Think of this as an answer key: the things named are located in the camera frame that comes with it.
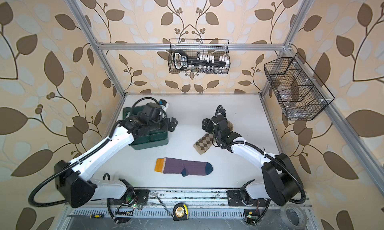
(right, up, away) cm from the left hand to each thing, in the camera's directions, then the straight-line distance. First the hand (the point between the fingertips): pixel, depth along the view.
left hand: (172, 120), depth 78 cm
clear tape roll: (+59, -45, -8) cm, 75 cm away
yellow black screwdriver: (-39, -45, -7) cm, 60 cm away
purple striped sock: (-1, -27, +7) cm, 27 cm away
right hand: (+20, -3, +9) cm, 22 cm away
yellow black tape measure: (+6, -42, -10) cm, 43 cm away
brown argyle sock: (+17, -17, +14) cm, 28 cm away
